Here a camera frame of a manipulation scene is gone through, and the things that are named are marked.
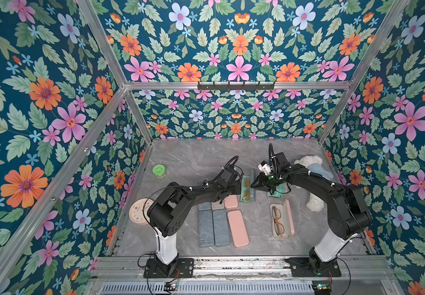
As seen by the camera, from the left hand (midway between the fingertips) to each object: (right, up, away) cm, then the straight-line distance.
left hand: (242, 185), depth 94 cm
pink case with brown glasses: (-6, -8, -5) cm, 11 cm away
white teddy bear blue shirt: (+39, +11, +1) cm, 40 cm away
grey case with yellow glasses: (-11, -17, -12) cm, 24 cm away
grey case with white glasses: (-18, -18, -12) cm, 28 cm away
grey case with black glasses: (-13, -9, -6) cm, 17 cm away
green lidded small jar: (-45, +7, +5) cm, 46 cm away
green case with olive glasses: (+2, -5, 0) cm, 5 cm away
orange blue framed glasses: (+16, -18, -10) cm, 26 cm away
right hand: (+7, +2, -6) cm, 9 cm away
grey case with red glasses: (-19, -10, -6) cm, 22 cm away
